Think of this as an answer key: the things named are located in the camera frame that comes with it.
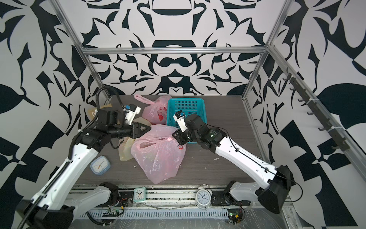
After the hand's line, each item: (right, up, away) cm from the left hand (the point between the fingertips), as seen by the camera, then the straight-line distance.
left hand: (147, 125), depth 70 cm
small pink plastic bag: (-1, +6, +26) cm, 27 cm away
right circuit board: (+43, -44, +1) cm, 62 cm away
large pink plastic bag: (+4, -15, +4) cm, 16 cm away
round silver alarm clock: (+27, -35, +2) cm, 45 cm away
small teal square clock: (-5, -36, +4) cm, 36 cm away
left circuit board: (-17, -41, -1) cm, 45 cm away
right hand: (+13, -3, +3) cm, 13 cm away
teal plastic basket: (+22, +11, +38) cm, 45 cm away
